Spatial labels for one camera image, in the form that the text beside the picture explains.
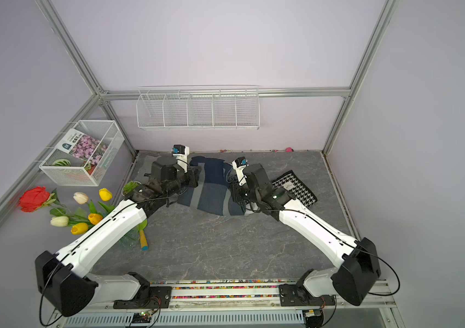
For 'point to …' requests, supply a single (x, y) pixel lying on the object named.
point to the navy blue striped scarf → (212, 193)
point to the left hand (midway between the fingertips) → (200, 169)
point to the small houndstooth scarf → (290, 181)
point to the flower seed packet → (83, 146)
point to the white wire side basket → (61, 169)
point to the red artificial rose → (33, 199)
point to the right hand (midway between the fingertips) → (230, 183)
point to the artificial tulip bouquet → (85, 217)
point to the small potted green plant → (128, 188)
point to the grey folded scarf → (143, 173)
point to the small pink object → (288, 149)
